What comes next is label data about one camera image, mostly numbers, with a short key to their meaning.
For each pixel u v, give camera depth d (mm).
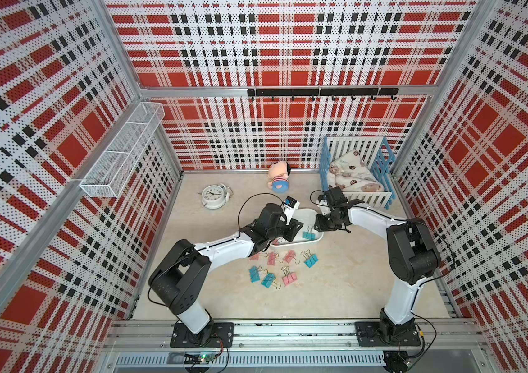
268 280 837
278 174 1099
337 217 726
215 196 1049
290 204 762
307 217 964
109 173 703
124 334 762
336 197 782
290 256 906
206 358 692
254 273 857
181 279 453
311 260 887
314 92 887
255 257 903
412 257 500
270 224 677
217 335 732
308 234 958
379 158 1130
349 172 1164
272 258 903
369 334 718
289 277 841
